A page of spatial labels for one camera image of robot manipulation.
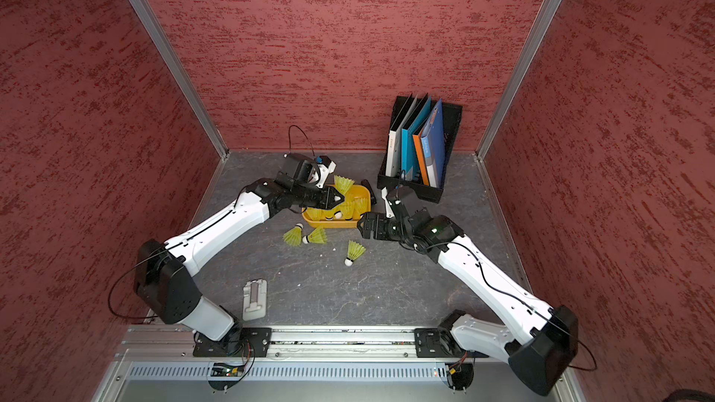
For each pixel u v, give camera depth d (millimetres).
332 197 745
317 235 908
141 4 774
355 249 874
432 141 883
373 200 1021
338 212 983
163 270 417
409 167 1018
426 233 511
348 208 949
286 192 596
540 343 378
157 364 709
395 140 887
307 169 646
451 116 1033
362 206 974
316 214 949
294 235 940
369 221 656
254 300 806
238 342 686
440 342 649
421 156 912
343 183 786
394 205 553
